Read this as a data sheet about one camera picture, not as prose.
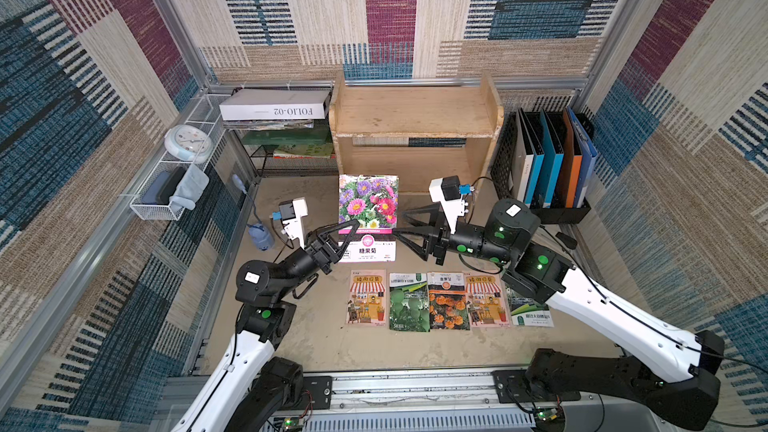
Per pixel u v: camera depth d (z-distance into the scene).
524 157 0.84
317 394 0.73
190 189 0.68
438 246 0.49
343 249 0.56
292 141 0.92
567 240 0.95
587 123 0.99
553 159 0.85
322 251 0.54
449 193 0.48
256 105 0.79
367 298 0.89
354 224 0.57
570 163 0.86
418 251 0.53
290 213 0.53
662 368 0.41
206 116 0.90
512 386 0.74
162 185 0.65
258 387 0.60
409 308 0.87
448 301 0.87
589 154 0.83
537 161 0.84
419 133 0.71
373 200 0.57
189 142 0.75
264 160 1.15
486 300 0.87
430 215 0.56
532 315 0.85
